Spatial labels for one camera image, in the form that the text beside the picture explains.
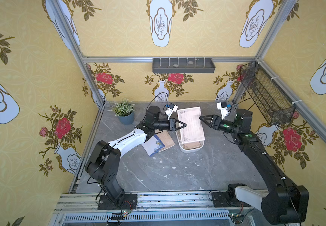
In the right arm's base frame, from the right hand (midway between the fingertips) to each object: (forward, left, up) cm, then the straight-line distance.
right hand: (201, 121), depth 73 cm
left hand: (-2, +7, -3) cm, 8 cm away
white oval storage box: (-5, +12, -6) cm, 14 cm away
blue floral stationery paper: (-1, +28, -28) cm, 39 cm away
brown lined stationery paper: (-3, +4, -6) cm, 8 cm away
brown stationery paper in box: (-1, +2, -26) cm, 26 cm away
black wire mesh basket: (+13, -46, -3) cm, 48 cm away
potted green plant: (+16, +47, -12) cm, 51 cm away
